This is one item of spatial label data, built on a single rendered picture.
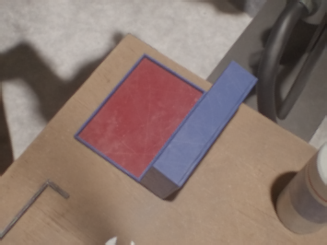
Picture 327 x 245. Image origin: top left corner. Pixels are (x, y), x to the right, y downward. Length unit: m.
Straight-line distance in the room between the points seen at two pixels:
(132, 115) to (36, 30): 0.73
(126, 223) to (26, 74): 0.74
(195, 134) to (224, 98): 0.06
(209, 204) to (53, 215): 0.20
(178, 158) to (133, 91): 0.19
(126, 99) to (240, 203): 0.21
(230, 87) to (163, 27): 0.77
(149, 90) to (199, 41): 0.63
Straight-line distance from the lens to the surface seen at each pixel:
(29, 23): 1.35
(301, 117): 1.20
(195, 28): 1.29
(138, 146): 0.62
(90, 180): 0.62
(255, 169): 0.63
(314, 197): 0.49
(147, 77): 0.67
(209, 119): 0.52
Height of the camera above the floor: 1.06
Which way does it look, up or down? 66 degrees down
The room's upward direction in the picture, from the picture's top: straight up
